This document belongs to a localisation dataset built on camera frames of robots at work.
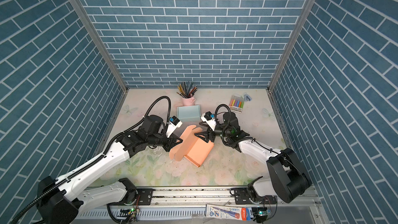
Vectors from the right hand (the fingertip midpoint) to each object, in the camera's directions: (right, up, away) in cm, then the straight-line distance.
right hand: (197, 127), depth 80 cm
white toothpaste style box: (+15, -37, -10) cm, 41 cm away
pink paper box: (-2, -13, +8) cm, 15 cm away
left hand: (-7, -6, -5) cm, 11 cm away
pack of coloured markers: (+26, +12, +32) cm, 43 cm away
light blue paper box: (-8, +5, +22) cm, 24 cm away
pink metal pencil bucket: (-8, +13, +23) cm, 27 cm away
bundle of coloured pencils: (-9, +21, +25) cm, 34 cm away
